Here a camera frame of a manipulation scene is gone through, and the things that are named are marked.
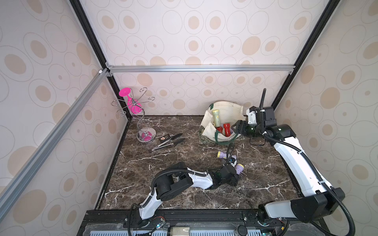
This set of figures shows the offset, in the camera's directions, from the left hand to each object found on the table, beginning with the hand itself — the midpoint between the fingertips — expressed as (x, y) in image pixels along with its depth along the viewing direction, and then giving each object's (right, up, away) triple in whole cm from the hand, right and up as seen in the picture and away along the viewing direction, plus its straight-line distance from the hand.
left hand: (241, 177), depth 84 cm
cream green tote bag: (-2, +40, +19) cm, 44 cm away
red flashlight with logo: (-5, +30, +13) cm, 33 cm away
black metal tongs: (-45, +21, +20) cm, 53 cm away
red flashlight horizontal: (-9, +28, +19) cm, 35 cm away
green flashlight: (-12, +39, +17) cm, 44 cm away
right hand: (-2, +29, -8) cm, 30 cm away
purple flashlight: (0, +4, +4) cm, 6 cm away
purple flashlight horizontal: (-9, +12, +9) cm, 18 cm away
